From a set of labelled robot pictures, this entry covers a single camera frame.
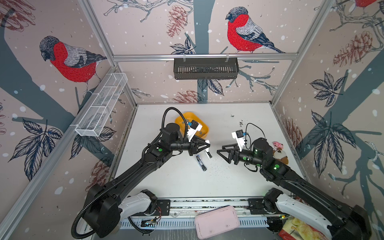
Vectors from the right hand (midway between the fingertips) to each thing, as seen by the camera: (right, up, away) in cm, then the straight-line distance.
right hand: (218, 152), depth 70 cm
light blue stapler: (-8, -11, +18) cm, 23 cm away
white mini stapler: (-6, +1, -1) cm, 6 cm away
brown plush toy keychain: (+41, -6, +20) cm, 46 cm away
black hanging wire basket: (-3, +51, +36) cm, 62 cm away
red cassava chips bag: (+34, -34, -4) cm, 48 cm away
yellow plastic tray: (-15, +17, +38) cm, 44 cm away
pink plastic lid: (-1, -32, -3) cm, 32 cm away
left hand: (-5, +4, -3) cm, 7 cm away
